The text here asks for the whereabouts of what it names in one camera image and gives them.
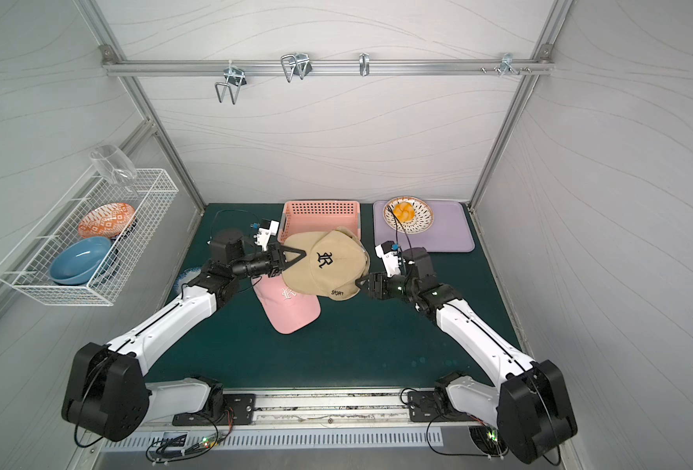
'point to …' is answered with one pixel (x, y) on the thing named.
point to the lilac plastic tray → (450, 230)
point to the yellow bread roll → (404, 211)
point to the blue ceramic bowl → (75, 262)
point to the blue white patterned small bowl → (185, 277)
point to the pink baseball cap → (285, 308)
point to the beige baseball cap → (333, 262)
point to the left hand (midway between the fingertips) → (306, 256)
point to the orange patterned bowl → (107, 220)
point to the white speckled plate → (423, 218)
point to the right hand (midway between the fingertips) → (364, 279)
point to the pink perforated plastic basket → (319, 215)
